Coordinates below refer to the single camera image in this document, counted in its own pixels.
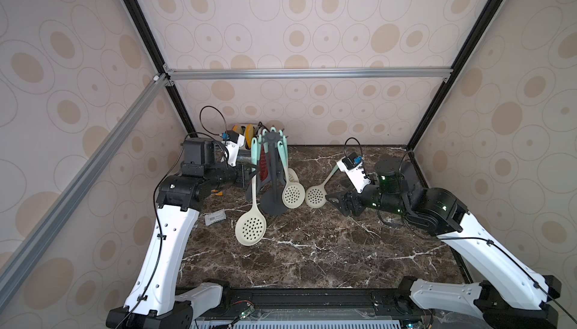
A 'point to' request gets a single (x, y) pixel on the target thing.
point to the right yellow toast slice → (249, 131)
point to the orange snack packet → (219, 194)
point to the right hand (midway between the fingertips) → (333, 193)
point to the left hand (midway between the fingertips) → (262, 167)
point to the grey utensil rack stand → (272, 203)
